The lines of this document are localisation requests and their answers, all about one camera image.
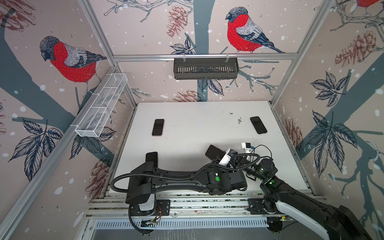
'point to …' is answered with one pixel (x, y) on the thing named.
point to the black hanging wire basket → (203, 69)
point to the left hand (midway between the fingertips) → (221, 162)
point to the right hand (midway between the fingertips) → (224, 159)
